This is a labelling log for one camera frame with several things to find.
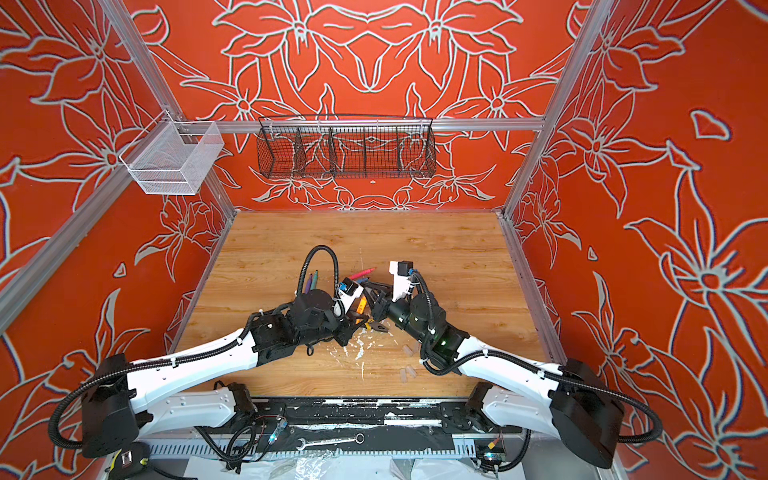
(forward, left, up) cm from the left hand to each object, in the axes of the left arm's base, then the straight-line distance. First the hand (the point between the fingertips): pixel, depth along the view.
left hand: (366, 312), depth 73 cm
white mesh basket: (+42, +65, +15) cm, 79 cm away
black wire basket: (+55, +12, +13) cm, 58 cm away
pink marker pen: (+22, +4, -16) cm, 28 cm away
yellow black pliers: (+3, -2, -15) cm, 15 cm away
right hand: (+2, +2, +7) cm, 8 cm away
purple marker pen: (+17, +22, -17) cm, 32 cm away
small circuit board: (-26, -31, -17) cm, 44 cm away
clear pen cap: (-3, -11, -16) cm, 20 cm away
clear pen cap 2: (-2, -14, -18) cm, 23 cm away
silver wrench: (-27, +14, -17) cm, 34 cm away
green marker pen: (+18, +20, -16) cm, 32 cm away
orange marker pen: (0, +1, +3) cm, 3 cm away
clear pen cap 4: (-9, -13, -16) cm, 22 cm away
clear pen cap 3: (-10, -10, -17) cm, 22 cm away
